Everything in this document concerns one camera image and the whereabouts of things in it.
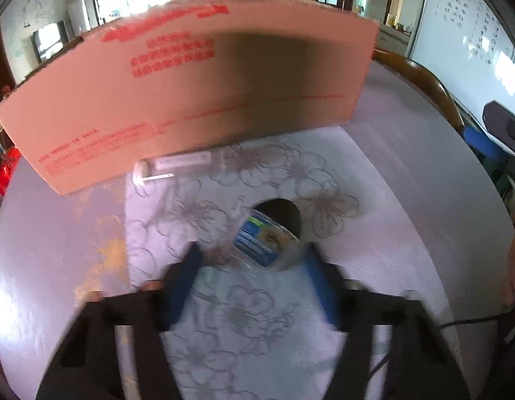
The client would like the wooden chair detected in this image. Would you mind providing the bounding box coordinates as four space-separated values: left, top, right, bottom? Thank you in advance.
371 47 467 135

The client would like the whiteboard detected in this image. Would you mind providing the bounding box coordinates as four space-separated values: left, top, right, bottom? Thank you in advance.
412 0 515 121

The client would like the red plastic stool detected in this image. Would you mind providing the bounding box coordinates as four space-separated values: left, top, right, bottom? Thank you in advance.
0 146 21 197

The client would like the pink cardboard box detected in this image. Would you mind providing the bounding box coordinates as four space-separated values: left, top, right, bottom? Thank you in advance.
0 0 379 195

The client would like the television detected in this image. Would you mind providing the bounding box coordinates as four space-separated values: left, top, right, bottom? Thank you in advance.
31 21 68 62

